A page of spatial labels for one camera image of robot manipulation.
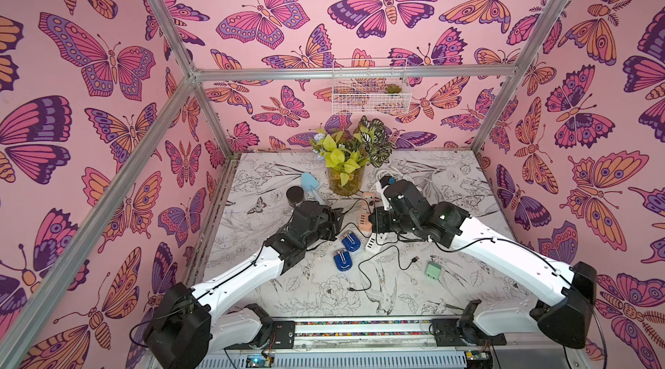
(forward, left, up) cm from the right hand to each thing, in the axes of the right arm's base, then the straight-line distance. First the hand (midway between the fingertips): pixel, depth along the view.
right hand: (368, 215), depth 74 cm
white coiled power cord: (+29, -23, -21) cm, 43 cm away
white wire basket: (+54, -3, +4) cm, 55 cm away
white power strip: (-1, -2, -18) cm, 19 cm away
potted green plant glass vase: (+23, +6, +2) cm, 24 cm away
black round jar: (+19, +27, -17) cm, 37 cm away
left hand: (+4, +5, -1) cm, 7 cm away
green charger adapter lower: (-8, -22, -21) cm, 31 cm away
